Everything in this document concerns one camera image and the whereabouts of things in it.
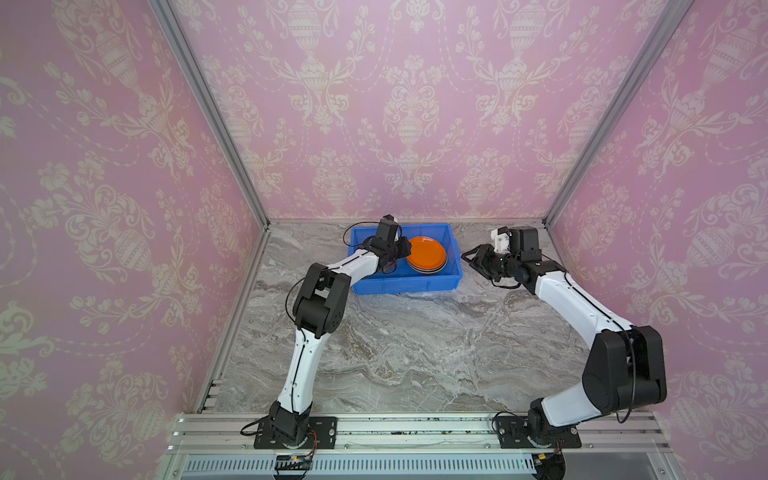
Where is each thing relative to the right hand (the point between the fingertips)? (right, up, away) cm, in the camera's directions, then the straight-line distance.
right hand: (466, 257), depth 87 cm
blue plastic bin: (-17, -7, +6) cm, 19 cm away
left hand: (-15, +4, +17) cm, 23 cm away
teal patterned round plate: (-9, -5, +18) cm, 20 cm away
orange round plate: (-9, 0, +19) cm, 21 cm away
